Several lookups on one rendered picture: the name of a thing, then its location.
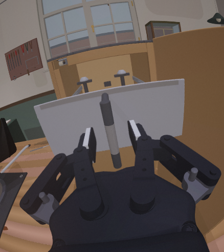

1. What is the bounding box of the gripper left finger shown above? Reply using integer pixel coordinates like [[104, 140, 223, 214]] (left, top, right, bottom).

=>
[[19, 127, 106, 224]]

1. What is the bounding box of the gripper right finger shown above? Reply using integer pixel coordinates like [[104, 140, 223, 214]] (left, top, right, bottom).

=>
[[127, 119, 222, 204]]

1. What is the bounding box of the thin grey hand tool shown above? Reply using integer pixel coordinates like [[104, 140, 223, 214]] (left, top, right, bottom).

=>
[[30, 145, 50, 153]]

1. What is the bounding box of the grey tray front panel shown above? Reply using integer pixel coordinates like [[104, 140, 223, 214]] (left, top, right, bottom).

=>
[[34, 78, 185, 158]]

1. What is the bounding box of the dark spigot with silver cap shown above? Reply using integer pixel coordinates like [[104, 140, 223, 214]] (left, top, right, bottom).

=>
[[77, 76, 93, 94], [114, 69, 130, 87]]

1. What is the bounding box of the wooden cabinet door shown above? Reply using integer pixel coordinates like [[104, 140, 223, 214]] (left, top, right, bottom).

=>
[[152, 25, 224, 237]]

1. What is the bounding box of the wooden tool cabinet body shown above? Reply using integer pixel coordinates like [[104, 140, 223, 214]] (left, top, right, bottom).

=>
[[47, 40, 158, 99]]

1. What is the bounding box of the white rod with dark tip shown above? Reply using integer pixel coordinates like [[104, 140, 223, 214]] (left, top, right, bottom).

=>
[[1, 144, 31, 174]]

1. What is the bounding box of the dark square plate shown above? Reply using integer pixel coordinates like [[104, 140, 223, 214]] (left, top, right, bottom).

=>
[[0, 172, 28, 240]]

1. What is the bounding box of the dark green box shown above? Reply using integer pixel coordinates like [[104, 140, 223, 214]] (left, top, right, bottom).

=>
[[5, 118, 27, 143]]

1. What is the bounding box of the glass display case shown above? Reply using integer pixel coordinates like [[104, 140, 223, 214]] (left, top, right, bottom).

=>
[[145, 20, 182, 41]]

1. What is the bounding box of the brown pegboard with tools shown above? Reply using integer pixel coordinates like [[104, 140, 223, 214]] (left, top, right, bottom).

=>
[[5, 37, 44, 81]]

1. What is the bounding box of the white framed window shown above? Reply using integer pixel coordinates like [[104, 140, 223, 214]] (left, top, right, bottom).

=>
[[36, 0, 142, 59]]

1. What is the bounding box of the dark green shade lamp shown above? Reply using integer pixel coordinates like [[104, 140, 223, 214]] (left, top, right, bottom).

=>
[[207, 12, 224, 25]]

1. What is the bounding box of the dark grey tray handle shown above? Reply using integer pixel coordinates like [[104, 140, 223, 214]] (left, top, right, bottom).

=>
[[99, 92, 122, 170]]

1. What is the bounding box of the grey tray slide rail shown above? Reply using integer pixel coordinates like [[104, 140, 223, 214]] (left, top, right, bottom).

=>
[[131, 75, 145, 84], [71, 85, 83, 97]]

